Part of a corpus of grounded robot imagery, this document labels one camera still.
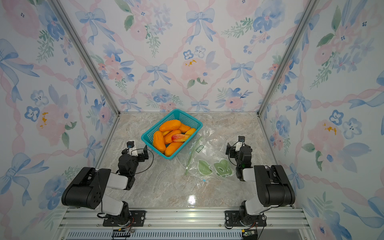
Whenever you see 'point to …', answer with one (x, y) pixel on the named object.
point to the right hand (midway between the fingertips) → (237, 142)
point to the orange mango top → (171, 125)
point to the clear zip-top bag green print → (206, 160)
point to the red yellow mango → (180, 137)
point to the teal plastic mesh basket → (147, 136)
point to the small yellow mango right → (190, 132)
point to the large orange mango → (159, 141)
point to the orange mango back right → (184, 128)
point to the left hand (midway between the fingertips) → (139, 145)
